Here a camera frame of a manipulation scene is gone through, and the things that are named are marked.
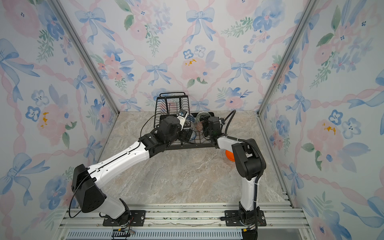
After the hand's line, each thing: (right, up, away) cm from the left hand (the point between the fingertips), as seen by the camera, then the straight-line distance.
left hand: (185, 123), depth 76 cm
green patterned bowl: (+10, +5, +16) cm, 19 cm away
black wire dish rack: (-7, +13, +24) cm, 28 cm away
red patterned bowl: (+9, -2, +30) cm, 32 cm away
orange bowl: (+28, -20, +21) cm, 41 cm away
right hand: (+9, +4, +22) cm, 24 cm away
